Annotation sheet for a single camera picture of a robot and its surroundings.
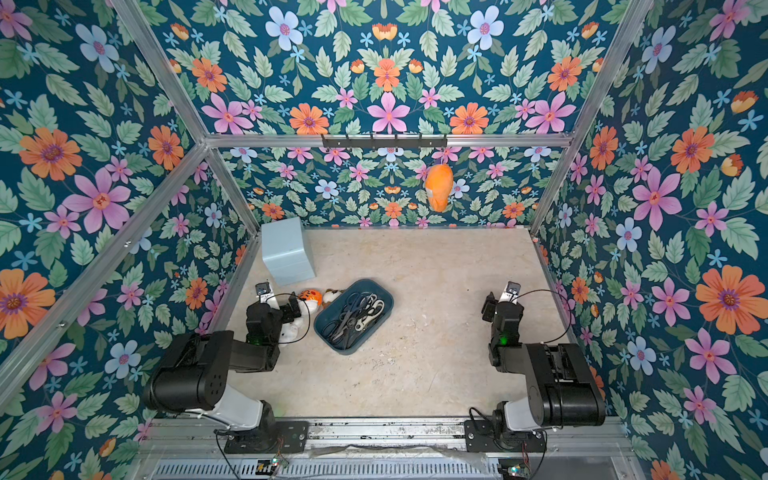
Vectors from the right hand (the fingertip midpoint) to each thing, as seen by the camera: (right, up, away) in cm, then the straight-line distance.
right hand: (503, 295), depth 91 cm
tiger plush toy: (-61, -2, +2) cm, 61 cm away
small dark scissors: (-47, -2, +4) cm, 48 cm away
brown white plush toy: (-56, -1, +5) cm, 56 cm away
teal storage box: (-46, -13, -1) cm, 48 cm away
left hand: (-70, 0, +1) cm, 70 cm away
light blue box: (-68, +13, +2) cm, 70 cm away
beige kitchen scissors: (-41, -5, +3) cm, 41 cm away
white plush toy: (-64, -10, -2) cm, 65 cm away
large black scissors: (-52, -11, -1) cm, 53 cm away
